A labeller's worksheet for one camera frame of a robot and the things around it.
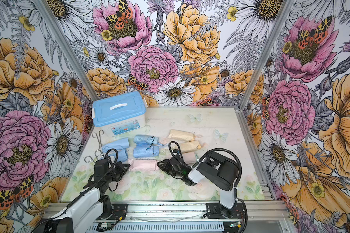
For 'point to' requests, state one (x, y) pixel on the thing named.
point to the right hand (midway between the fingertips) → (158, 168)
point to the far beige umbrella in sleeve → (183, 135)
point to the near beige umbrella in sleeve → (190, 145)
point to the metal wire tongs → (98, 153)
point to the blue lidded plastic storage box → (120, 114)
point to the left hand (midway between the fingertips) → (130, 168)
